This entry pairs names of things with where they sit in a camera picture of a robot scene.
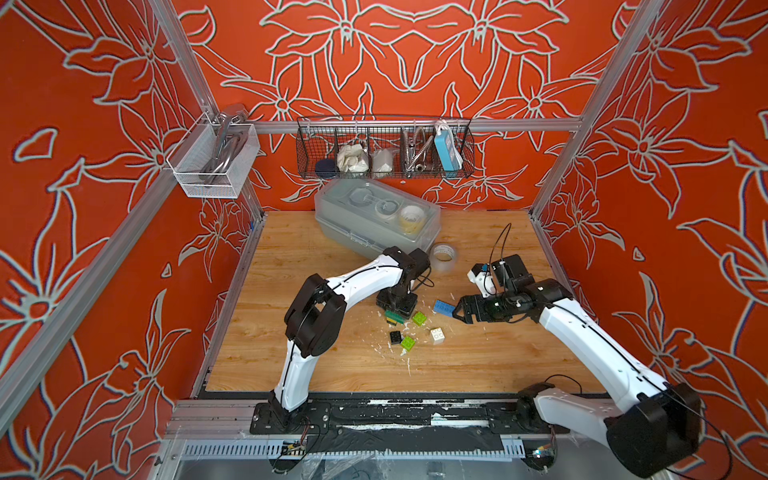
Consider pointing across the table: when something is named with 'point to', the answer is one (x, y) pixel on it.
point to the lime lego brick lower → (408, 343)
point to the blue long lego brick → (443, 308)
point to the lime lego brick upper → (419, 318)
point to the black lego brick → (395, 337)
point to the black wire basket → (384, 147)
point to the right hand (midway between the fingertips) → (461, 312)
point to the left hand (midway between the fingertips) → (400, 311)
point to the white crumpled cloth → (352, 158)
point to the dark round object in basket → (326, 169)
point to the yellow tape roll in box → (412, 219)
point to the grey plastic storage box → (373, 218)
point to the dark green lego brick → (395, 317)
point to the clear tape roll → (443, 257)
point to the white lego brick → (437, 335)
